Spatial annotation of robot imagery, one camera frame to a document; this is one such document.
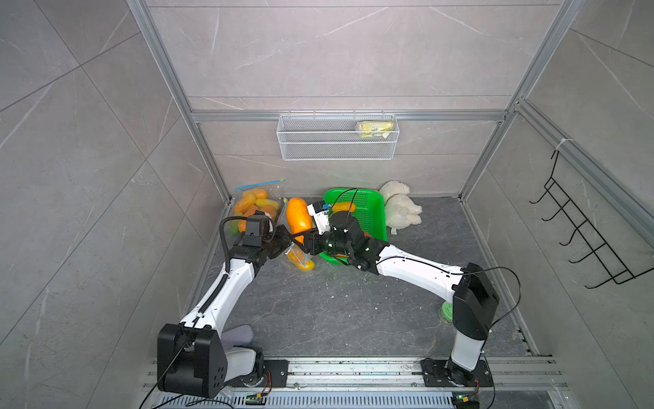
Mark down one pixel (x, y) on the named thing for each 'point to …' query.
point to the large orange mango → (298, 217)
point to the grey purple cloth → (240, 336)
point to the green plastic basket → (369, 209)
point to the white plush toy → (401, 210)
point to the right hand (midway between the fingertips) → (297, 236)
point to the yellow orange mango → (246, 200)
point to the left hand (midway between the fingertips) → (296, 230)
